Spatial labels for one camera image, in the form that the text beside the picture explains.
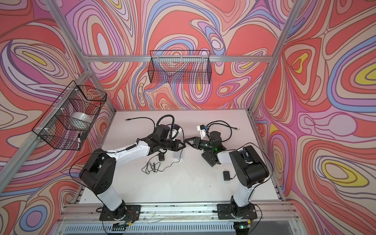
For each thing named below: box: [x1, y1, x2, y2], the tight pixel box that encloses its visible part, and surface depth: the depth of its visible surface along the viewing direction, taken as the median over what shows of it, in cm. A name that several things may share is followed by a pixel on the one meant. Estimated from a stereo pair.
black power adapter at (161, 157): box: [158, 152, 165, 163], surface depth 93 cm
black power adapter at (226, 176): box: [222, 170, 237, 181], surface depth 86 cm
